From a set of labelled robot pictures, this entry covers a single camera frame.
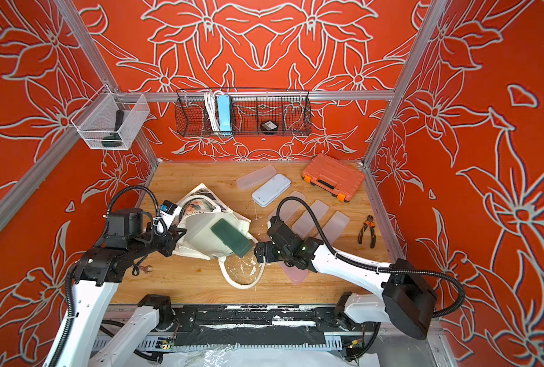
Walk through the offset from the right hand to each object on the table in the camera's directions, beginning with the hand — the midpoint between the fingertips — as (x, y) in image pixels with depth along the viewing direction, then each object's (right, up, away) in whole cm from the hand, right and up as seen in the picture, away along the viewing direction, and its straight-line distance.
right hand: (263, 247), depth 80 cm
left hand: (-25, +9, -10) cm, 29 cm away
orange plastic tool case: (+35, +25, +25) cm, 50 cm away
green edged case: (-13, +1, +9) cm, 16 cm away
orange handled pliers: (+46, +6, +15) cm, 49 cm away
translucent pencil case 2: (+18, +6, +11) cm, 22 cm away
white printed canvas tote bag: (-21, +15, -6) cm, 27 cm away
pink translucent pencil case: (+12, -11, +2) cm, 16 cm away
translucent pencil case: (-7, +26, +31) cm, 41 cm away
